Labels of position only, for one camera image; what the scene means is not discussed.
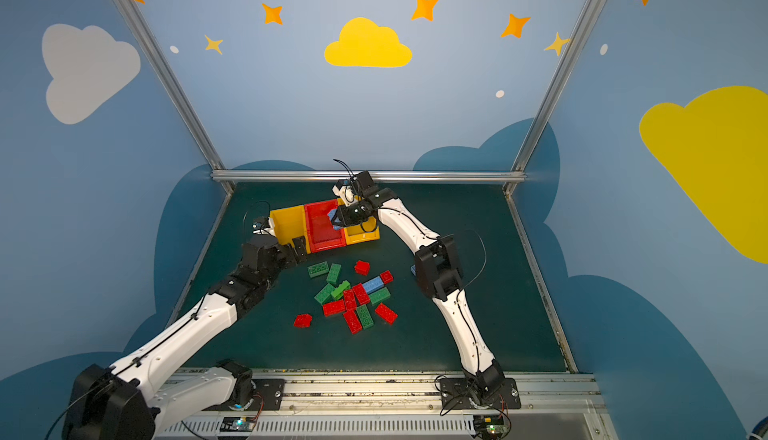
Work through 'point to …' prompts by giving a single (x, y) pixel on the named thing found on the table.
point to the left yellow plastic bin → (289, 223)
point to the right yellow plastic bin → (367, 231)
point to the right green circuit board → (490, 426)
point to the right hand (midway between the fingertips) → (335, 218)
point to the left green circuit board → (238, 424)
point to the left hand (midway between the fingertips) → (294, 242)
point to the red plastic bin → (322, 235)
